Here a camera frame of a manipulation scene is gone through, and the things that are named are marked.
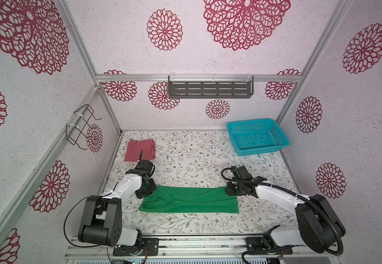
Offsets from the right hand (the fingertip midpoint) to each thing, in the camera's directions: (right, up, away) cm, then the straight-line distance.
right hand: (227, 187), depth 89 cm
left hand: (-42, -4, -1) cm, 42 cm away
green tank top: (-33, -5, -3) cm, 34 cm away
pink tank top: (-57, +22, +21) cm, 65 cm away
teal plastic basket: (+28, +29, +28) cm, 49 cm away
